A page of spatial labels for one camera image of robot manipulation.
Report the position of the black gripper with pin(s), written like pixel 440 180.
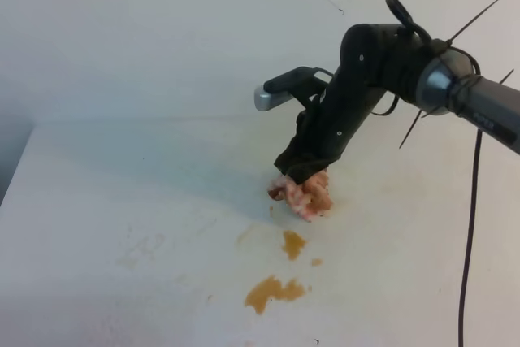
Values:
pixel 326 127

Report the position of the brown coffee stain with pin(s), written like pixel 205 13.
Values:
pixel 276 265

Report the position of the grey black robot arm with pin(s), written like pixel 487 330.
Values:
pixel 399 58

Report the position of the pink checkered rag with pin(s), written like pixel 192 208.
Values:
pixel 308 200

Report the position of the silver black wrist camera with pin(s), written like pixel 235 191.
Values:
pixel 301 83

